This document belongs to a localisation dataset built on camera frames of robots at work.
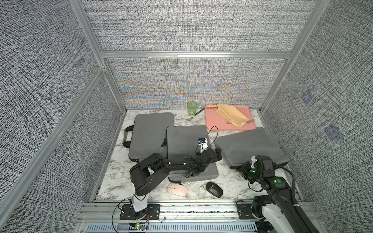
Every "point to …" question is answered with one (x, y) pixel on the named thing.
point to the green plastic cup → (192, 108)
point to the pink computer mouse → (177, 189)
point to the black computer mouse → (214, 189)
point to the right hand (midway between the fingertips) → (236, 164)
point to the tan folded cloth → (233, 115)
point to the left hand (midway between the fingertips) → (219, 151)
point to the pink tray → (214, 122)
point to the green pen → (199, 111)
